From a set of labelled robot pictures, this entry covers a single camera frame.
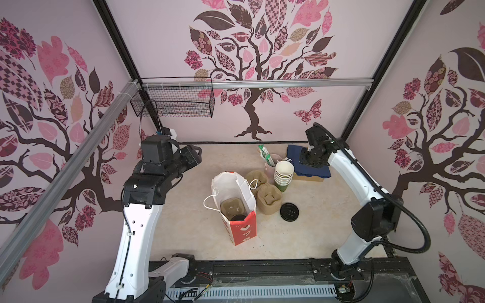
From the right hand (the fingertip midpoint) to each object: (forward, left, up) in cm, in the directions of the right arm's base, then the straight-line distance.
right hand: (303, 159), depth 85 cm
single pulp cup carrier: (-13, +34, -20) cm, 42 cm away
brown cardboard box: (0, -9, -16) cm, 19 cm away
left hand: (-12, +44, +17) cm, 49 cm away
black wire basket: (+32, +63, +14) cm, 72 cm away
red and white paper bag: (-13, +33, 0) cm, 35 cm away
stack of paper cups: (-3, +9, -6) cm, 11 cm away
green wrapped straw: (+6, +17, -3) cm, 18 cm away
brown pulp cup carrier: (-13, +16, -12) cm, 24 cm away
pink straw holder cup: (+3, +14, -12) cm, 19 cm away
